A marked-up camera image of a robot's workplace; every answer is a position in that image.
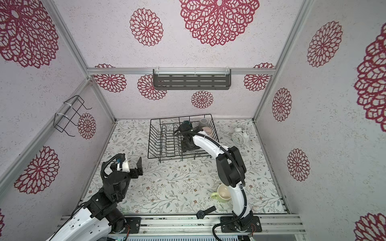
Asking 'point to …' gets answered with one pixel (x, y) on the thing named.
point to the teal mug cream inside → (188, 122)
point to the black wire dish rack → (165, 144)
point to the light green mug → (223, 194)
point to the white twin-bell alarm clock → (240, 137)
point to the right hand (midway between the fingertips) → (188, 145)
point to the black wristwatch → (200, 214)
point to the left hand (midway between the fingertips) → (133, 159)
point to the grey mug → (203, 122)
